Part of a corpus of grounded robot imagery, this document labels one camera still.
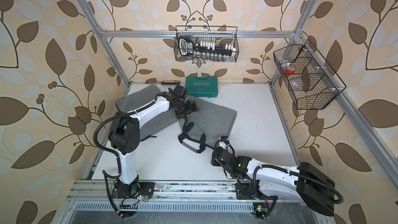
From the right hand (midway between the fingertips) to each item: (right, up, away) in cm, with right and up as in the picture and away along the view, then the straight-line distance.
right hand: (211, 155), depth 83 cm
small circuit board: (+22, -19, -14) cm, 33 cm away
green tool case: (-6, +40, +31) cm, 51 cm away
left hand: (-12, +24, +8) cm, 28 cm away
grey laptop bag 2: (+2, +17, +12) cm, 21 cm away
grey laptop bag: (-52, +31, +25) cm, 66 cm away
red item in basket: (+41, +45, -2) cm, 61 cm away
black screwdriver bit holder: (-31, +44, +37) cm, 65 cm away
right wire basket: (+52, +38, -1) cm, 64 cm away
